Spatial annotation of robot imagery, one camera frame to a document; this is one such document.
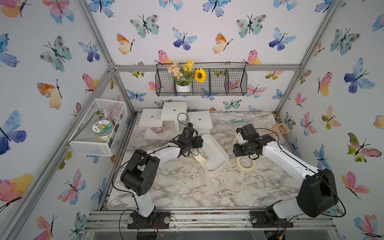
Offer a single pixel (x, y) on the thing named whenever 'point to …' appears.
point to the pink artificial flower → (158, 130)
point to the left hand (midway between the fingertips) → (200, 139)
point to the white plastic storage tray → (217, 156)
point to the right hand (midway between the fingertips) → (238, 149)
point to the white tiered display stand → (164, 124)
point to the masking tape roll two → (200, 155)
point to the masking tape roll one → (245, 164)
